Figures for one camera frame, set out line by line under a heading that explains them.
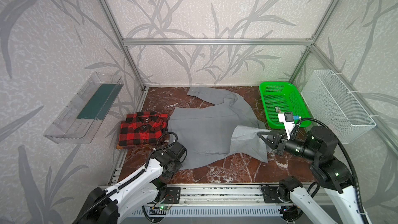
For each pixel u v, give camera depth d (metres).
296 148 0.50
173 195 0.73
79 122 0.64
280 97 1.16
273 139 0.54
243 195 0.75
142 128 0.89
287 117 0.52
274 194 0.73
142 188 0.49
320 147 0.44
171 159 0.59
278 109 1.07
